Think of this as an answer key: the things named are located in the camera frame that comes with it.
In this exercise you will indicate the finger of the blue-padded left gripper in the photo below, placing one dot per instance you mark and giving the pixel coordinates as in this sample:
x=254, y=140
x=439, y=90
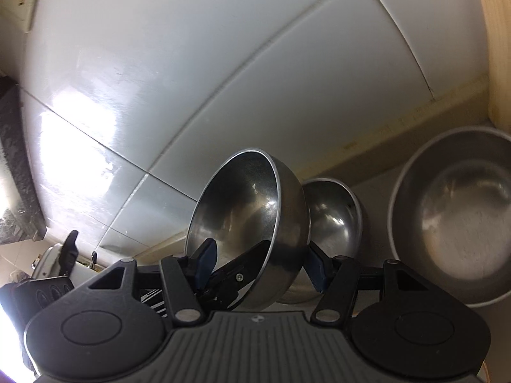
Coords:
x=224, y=285

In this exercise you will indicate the black gas stove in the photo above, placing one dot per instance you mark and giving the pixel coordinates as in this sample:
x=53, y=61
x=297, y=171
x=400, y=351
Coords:
x=22, y=301

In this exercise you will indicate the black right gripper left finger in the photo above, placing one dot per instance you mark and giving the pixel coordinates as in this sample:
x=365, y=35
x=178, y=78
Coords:
x=183, y=278

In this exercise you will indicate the stainless steel bowl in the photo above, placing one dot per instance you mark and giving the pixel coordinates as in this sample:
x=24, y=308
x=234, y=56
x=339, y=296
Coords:
x=254, y=197
x=449, y=214
x=336, y=223

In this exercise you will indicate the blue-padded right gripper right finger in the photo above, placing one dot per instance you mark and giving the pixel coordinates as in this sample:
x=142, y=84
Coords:
x=336, y=279

